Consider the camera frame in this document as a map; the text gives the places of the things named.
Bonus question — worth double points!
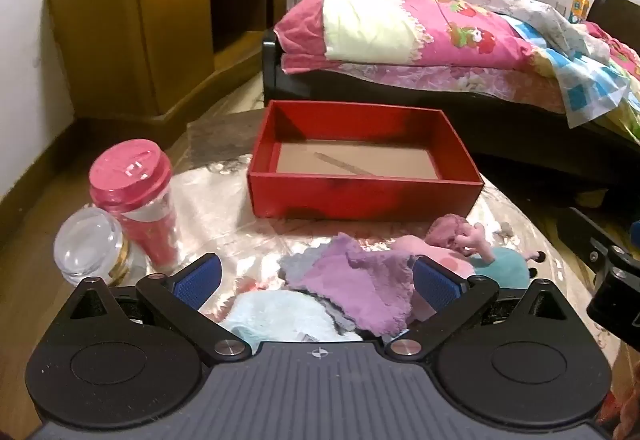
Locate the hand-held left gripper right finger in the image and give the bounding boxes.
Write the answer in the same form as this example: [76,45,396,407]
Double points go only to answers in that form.
[385,256,573,363]

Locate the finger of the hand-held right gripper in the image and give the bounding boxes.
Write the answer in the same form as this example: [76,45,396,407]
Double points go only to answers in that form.
[556,207,632,273]

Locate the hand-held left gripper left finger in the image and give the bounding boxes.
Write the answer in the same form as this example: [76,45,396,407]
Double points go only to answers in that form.
[66,254,253,363]

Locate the mauve knitted ball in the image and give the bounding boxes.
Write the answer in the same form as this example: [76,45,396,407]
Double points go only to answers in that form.
[425,213,474,251]

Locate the pink pig plush toy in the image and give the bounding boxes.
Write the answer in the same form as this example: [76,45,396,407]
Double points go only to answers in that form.
[391,221,548,326]

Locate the purple fluffy cloth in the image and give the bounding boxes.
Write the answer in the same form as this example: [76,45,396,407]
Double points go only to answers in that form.
[295,233,417,337]

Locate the light blue fluffy cloth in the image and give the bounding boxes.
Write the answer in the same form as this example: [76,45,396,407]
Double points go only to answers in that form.
[220,291,363,347]

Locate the grey fluffy cloth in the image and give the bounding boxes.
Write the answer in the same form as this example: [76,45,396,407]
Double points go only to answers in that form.
[277,245,362,335]

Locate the red cardboard box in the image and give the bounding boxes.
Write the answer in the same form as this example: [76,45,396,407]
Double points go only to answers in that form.
[246,100,485,222]

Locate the pink lidded plastic cup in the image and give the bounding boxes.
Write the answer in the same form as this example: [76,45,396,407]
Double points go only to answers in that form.
[89,139,182,271]

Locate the clear glass jar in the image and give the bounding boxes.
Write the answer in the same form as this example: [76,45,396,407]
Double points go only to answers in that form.
[53,207,151,290]

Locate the white blue patchwork sheet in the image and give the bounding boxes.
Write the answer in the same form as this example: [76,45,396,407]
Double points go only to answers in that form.
[415,0,632,129]

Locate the pink floral bedsheet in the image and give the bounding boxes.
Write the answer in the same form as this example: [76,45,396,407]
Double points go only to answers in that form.
[280,51,573,115]

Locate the pink cartoon quilt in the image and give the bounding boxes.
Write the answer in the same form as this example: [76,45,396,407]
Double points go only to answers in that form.
[274,0,640,143]

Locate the wooden cabinet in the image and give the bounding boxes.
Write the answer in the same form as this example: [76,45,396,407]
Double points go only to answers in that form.
[45,0,291,123]

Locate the dark wooden bed frame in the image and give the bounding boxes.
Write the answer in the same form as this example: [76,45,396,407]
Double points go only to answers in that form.
[262,0,640,188]

